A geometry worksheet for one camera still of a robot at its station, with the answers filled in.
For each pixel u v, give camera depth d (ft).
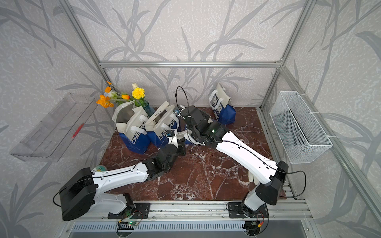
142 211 2.40
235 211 2.42
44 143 2.07
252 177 2.77
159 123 2.61
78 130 2.22
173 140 2.19
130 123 2.63
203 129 1.62
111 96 2.99
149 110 3.27
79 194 1.35
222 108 3.18
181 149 2.27
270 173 1.33
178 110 1.91
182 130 2.31
